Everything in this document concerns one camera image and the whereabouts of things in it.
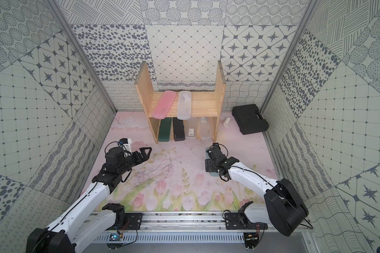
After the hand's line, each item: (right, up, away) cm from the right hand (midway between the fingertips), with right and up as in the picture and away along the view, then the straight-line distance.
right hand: (215, 165), depth 88 cm
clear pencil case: (-5, +21, +16) cm, 27 cm away
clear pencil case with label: (-14, +20, +11) cm, 27 cm away
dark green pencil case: (-31, +20, +13) cm, 39 cm away
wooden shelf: (-6, +34, -2) cm, 35 cm away
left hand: (-38, +11, -6) cm, 40 cm away
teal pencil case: (-2, -3, -7) cm, 8 cm away
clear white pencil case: (-17, +34, -4) cm, 38 cm away
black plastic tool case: (+28, +27, +24) cm, 45 cm away
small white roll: (+10, +25, +20) cm, 33 cm away
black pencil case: (-22, +20, +13) cm, 33 cm away
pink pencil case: (-29, +32, -3) cm, 44 cm away
